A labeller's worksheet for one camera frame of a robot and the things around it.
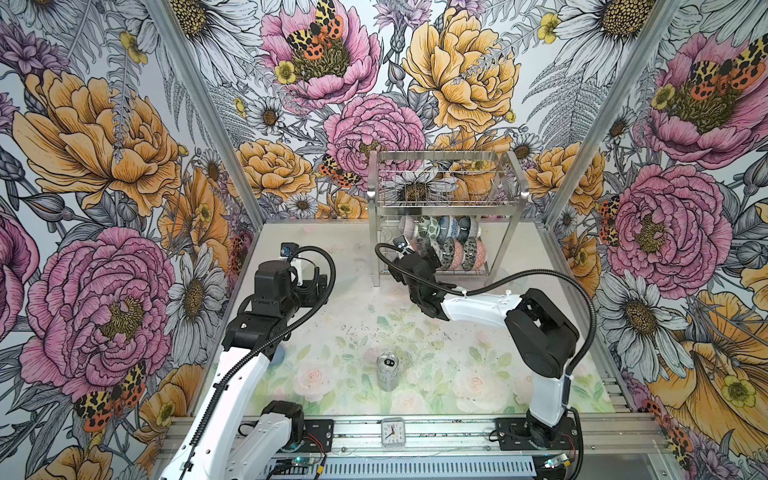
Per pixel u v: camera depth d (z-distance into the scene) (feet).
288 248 2.09
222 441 1.33
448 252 3.45
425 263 2.30
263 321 1.75
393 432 2.41
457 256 3.18
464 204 4.02
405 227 3.45
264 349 1.54
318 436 2.44
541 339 1.65
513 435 2.44
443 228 3.60
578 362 1.69
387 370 2.35
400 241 2.60
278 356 2.80
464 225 3.65
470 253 3.43
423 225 3.67
